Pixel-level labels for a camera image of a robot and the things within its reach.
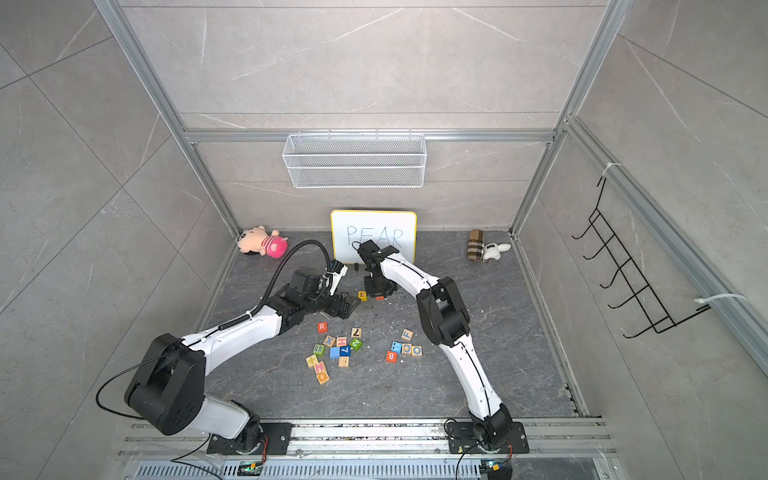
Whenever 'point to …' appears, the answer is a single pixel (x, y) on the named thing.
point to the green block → (319, 349)
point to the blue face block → (396, 347)
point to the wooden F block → (407, 334)
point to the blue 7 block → (345, 351)
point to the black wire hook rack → (643, 295)
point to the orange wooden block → (322, 378)
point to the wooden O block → (416, 350)
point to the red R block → (322, 327)
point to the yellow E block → (362, 295)
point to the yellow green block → (312, 360)
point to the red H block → (342, 341)
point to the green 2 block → (356, 344)
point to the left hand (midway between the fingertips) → (351, 290)
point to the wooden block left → (329, 341)
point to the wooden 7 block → (356, 333)
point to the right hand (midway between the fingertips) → (380, 293)
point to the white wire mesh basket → (355, 161)
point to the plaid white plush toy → (478, 250)
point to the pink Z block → (320, 367)
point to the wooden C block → (406, 349)
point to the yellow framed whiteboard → (353, 228)
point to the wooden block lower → (343, 361)
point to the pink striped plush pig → (258, 241)
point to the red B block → (391, 356)
